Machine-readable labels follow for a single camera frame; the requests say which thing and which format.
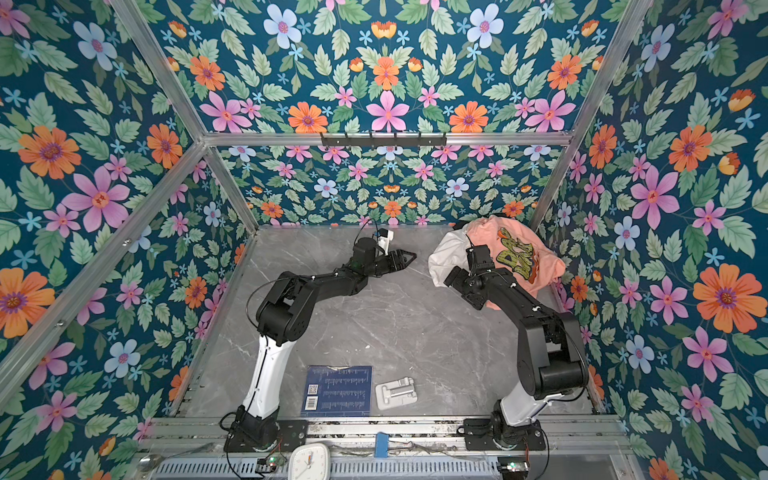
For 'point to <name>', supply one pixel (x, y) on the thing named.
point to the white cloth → (451, 251)
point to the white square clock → (309, 462)
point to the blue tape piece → (381, 445)
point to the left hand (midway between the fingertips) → (416, 249)
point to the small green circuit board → (268, 464)
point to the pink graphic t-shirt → (515, 247)
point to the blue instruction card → (331, 392)
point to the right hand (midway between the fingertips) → (456, 285)
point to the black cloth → (459, 225)
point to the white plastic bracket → (396, 393)
